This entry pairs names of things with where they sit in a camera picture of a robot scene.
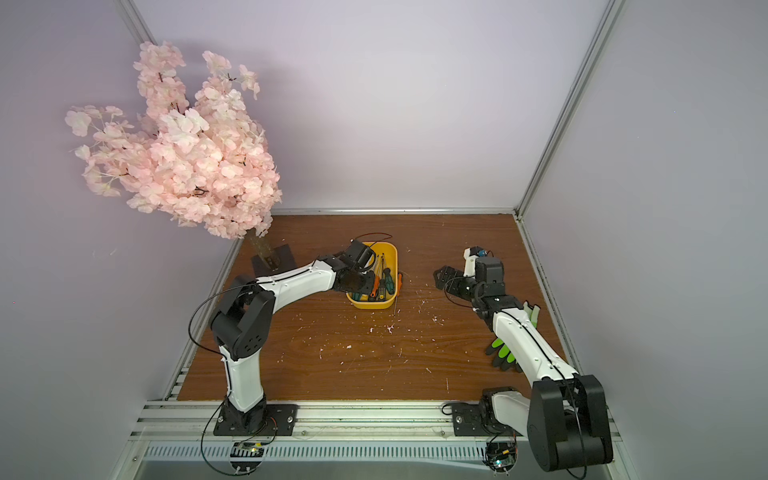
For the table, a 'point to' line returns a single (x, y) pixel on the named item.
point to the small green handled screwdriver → (389, 281)
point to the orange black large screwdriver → (399, 282)
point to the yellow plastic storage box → (388, 256)
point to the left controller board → (246, 457)
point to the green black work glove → (503, 357)
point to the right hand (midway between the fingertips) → (448, 271)
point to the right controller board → (501, 457)
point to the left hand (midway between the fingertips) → (374, 283)
